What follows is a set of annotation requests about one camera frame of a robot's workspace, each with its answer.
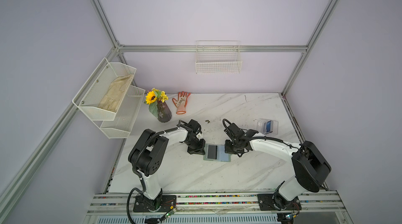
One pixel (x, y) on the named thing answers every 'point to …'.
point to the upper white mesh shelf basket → (100, 97)
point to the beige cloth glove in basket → (112, 98)
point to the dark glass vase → (164, 113)
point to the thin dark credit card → (212, 152)
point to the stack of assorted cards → (268, 127)
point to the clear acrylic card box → (260, 126)
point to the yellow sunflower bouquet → (152, 98)
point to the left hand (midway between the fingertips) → (204, 154)
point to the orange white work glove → (181, 102)
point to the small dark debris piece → (207, 121)
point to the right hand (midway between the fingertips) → (224, 151)
